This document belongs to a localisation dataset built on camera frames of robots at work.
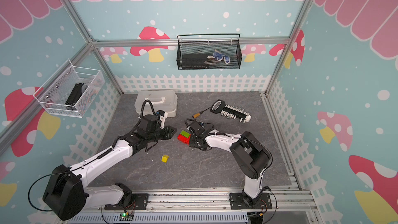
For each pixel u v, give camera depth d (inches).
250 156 18.8
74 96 27.4
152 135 26.9
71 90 28.7
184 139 37.1
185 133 37.7
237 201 29.2
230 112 41.7
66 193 15.8
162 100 39.3
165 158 34.4
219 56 35.2
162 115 29.8
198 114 42.1
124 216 28.7
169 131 28.6
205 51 36.7
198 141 26.3
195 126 28.8
